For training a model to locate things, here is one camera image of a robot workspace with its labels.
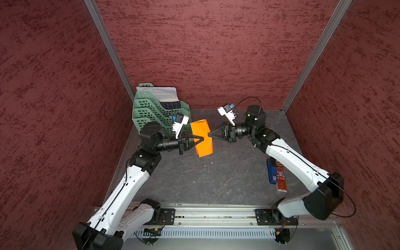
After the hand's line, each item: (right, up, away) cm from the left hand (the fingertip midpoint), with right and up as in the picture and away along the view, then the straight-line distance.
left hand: (201, 142), depth 60 cm
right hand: (+3, +2, +1) cm, 4 cm away
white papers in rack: (-25, +27, +38) cm, 53 cm away
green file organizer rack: (-34, +17, +33) cm, 51 cm away
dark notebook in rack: (-20, +21, +45) cm, 53 cm away
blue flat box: (+41, -20, +27) cm, 53 cm away
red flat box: (+44, -26, +23) cm, 56 cm away
